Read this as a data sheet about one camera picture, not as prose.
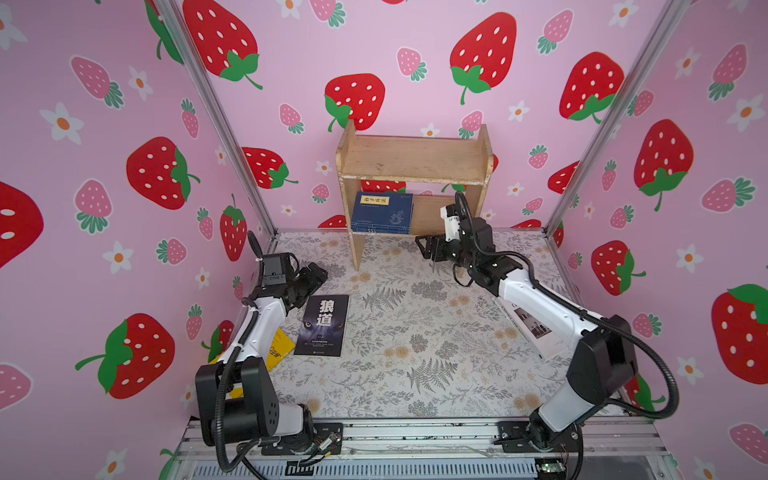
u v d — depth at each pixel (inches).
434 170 30.3
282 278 26.1
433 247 28.6
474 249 24.3
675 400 14.7
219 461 14.1
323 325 36.6
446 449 28.8
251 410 16.5
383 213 35.8
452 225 28.1
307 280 30.7
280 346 35.2
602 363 17.4
